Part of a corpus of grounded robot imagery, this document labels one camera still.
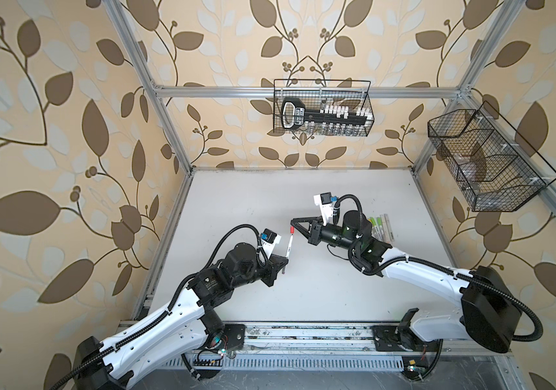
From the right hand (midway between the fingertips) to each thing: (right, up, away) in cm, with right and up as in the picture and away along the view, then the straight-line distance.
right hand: (292, 224), depth 71 cm
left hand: (-1, -11, 0) cm, 11 cm away
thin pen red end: (-1, -6, +1) cm, 7 cm away
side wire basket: (+62, +17, +2) cm, 64 cm away
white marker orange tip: (+39, -5, +28) cm, 48 cm away
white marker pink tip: (+40, -8, +26) cm, 48 cm away
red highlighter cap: (0, -2, +1) cm, 2 cm away
